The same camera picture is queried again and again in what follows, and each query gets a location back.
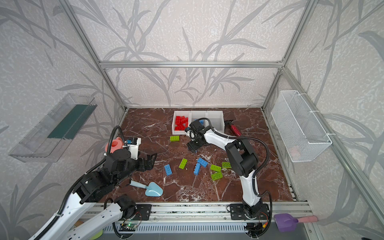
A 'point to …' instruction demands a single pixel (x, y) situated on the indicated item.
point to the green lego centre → (183, 163)
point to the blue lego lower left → (168, 169)
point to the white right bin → (216, 118)
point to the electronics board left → (128, 227)
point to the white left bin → (176, 113)
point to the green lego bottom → (217, 175)
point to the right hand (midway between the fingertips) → (194, 141)
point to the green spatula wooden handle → (98, 236)
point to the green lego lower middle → (216, 168)
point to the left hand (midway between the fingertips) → (152, 150)
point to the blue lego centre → (202, 162)
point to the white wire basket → (299, 130)
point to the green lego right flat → (226, 165)
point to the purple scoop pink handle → (284, 222)
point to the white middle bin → (197, 114)
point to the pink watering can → (116, 143)
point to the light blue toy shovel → (152, 190)
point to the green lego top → (174, 138)
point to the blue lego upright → (196, 170)
